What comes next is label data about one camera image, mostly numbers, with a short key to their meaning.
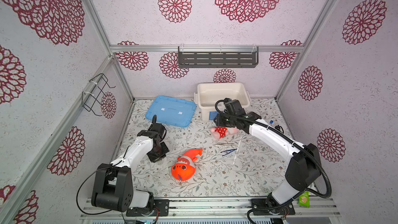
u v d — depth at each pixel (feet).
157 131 2.21
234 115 2.08
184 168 2.54
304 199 2.46
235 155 3.01
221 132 3.11
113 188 1.37
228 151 3.03
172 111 3.72
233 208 2.49
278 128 3.03
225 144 3.16
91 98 2.48
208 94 3.69
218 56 3.10
